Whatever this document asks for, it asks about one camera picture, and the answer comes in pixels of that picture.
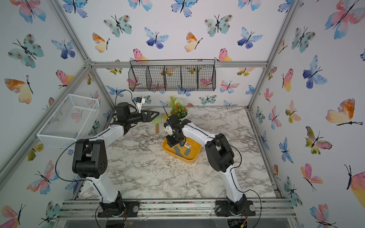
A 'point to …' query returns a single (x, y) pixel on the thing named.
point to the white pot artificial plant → (176, 105)
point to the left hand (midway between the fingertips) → (157, 111)
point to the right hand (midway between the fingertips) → (171, 141)
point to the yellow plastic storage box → (195, 148)
